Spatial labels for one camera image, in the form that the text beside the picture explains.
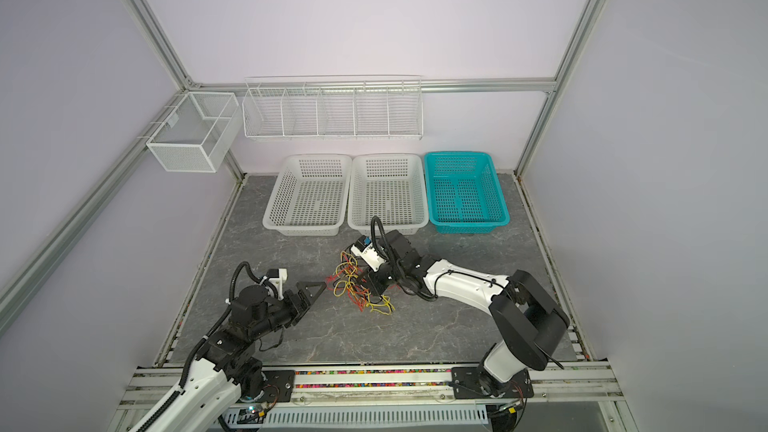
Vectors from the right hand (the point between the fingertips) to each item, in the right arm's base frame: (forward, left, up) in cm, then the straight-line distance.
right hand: (359, 282), depth 82 cm
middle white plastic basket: (+44, -7, -8) cm, 45 cm away
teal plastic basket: (+41, -36, -10) cm, 56 cm away
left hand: (-5, +10, +1) cm, 11 cm away
